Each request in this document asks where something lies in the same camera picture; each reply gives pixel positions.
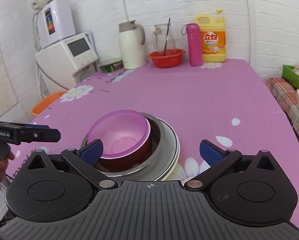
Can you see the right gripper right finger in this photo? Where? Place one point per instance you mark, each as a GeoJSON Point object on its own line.
{"type": "Point", "coordinates": [220, 162]}

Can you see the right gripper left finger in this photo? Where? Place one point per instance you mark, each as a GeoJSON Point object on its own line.
{"type": "Point", "coordinates": [82, 162]}

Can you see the white plate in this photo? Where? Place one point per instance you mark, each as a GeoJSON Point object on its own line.
{"type": "Point", "coordinates": [165, 162]}

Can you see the purple plastic bowl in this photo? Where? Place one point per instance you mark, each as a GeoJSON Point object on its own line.
{"type": "Point", "coordinates": [121, 132]}

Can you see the stainless steel bowl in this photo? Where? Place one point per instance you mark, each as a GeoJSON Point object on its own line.
{"type": "Point", "coordinates": [136, 146]}

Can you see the red and white bowl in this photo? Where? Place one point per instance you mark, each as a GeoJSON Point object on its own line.
{"type": "Point", "coordinates": [141, 157]}

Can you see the orange plastic basin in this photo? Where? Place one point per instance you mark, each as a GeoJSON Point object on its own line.
{"type": "Point", "coordinates": [44, 103]}

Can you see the pink floral tablecloth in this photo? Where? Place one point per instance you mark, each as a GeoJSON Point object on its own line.
{"type": "Point", "coordinates": [228, 105]}

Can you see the white water dispenser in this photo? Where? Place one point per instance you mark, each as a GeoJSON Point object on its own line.
{"type": "Point", "coordinates": [66, 63]}

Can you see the plaid cloth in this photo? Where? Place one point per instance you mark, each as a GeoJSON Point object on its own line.
{"type": "Point", "coordinates": [286, 96]}

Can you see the green instant noodle bowl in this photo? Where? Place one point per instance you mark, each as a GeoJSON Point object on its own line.
{"type": "Point", "coordinates": [111, 65]}

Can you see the red plastic basket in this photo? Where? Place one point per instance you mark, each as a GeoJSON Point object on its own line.
{"type": "Point", "coordinates": [172, 58]}

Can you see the green box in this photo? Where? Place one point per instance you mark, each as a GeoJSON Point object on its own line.
{"type": "Point", "coordinates": [291, 75]}

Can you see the yellow detergent bottle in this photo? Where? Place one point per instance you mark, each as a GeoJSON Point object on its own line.
{"type": "Point", "coordinates": [213, 36]}

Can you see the white water purifier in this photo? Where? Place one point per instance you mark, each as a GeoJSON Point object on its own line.
{"type": "Point", "coordinates": [55, 23]}

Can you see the pink thermos bottle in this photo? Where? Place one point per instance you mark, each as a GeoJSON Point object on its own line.
{"type": "Point", "coordinates": [193, 33]}

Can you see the glass jar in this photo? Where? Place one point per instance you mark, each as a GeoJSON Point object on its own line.
{"type": "Point", "coordinates": [158, 38]}

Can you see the cream thermos jug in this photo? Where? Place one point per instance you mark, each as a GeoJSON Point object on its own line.
{"type": "Point", "coordinates": [131, 42]}

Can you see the black stirring stick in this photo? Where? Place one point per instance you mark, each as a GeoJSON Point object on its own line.
{"type": "Point", "coordinates": [166, 37]}

